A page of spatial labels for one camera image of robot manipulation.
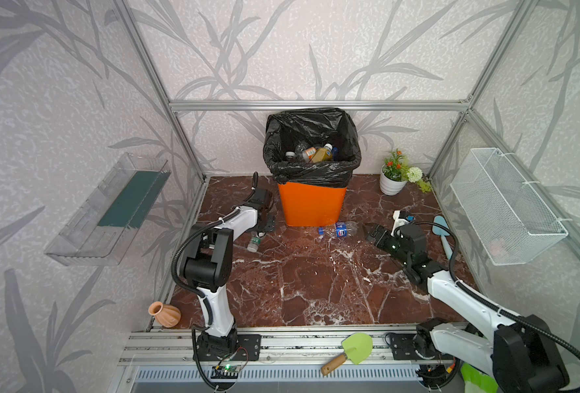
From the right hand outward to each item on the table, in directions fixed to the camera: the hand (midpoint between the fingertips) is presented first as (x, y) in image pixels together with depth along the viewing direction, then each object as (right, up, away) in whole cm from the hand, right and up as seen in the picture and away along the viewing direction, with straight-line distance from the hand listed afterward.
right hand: (371, 221), depth 85 cm
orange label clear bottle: (-22, +25, +6) cm, 34 cm away
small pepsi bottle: (-9, -4, +11) cm, 15 cm away
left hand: (-40, 0, +14) cm, 42 cm away
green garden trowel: (-7, -38, -11) cm, 40 cm away
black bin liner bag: (-31, +34, +6) cm, 46 cm away
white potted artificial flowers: (+16, +19, +20) cm, 33 cm away
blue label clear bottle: (-43, -10, +8) cm, 45 cm away
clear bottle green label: (-30, +26, +14) cm, 42 cm away
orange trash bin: (-21, +6, +8) cm, 23 cm away
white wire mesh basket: (+30, +1, -24) cm, 38 cm away
